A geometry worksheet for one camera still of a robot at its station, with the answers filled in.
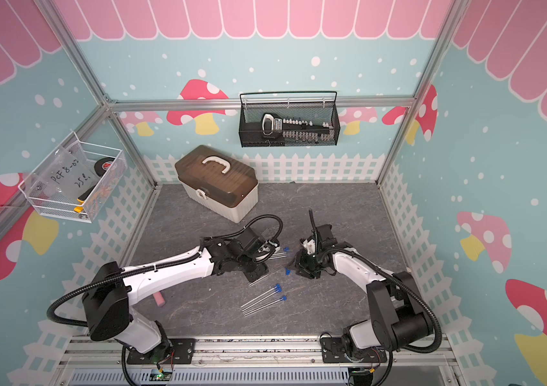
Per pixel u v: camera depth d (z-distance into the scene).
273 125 0.89
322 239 0.72
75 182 0.70
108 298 0.43
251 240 0.63
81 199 0.63
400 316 0.43
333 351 0.74
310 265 0.77
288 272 0.92
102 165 0.79
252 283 0.87
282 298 0.85
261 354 0.75
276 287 0.87
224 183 0.91
